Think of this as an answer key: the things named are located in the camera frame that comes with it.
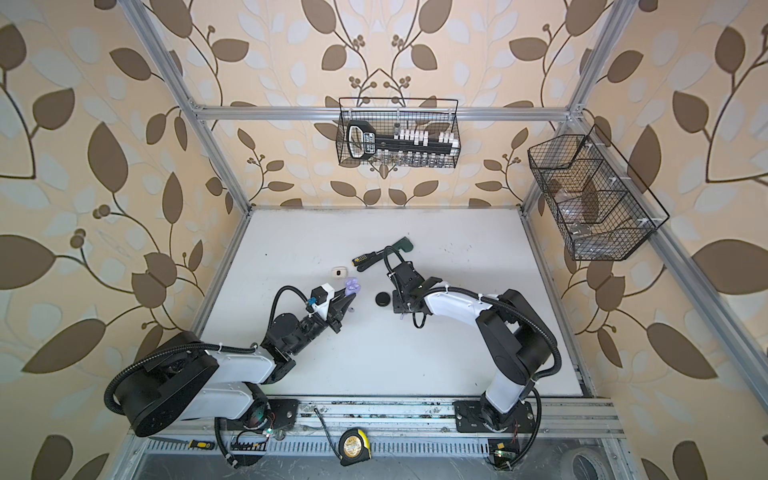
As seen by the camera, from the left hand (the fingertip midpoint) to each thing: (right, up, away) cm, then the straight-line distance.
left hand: (352, 291), depth 78 cm
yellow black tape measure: (+2, -34, -10) cm, 36 cm away
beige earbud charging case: (-7, +2, +22) cm, 23 cm away
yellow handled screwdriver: (-37, -35, -7) cm, 52 cm away
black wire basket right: (+63, +21, -5) cm, 67 cm away
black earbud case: (+7, -6, +16) cm, 19 cm away
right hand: (+14, -7, +14) cm, 21 cm away
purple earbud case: (0, +1, +1) cm, 1 cm away
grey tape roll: (+55, -38, -10) cm, 68 cm away
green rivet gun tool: (+15, +11, +31) cm, 36 cm away
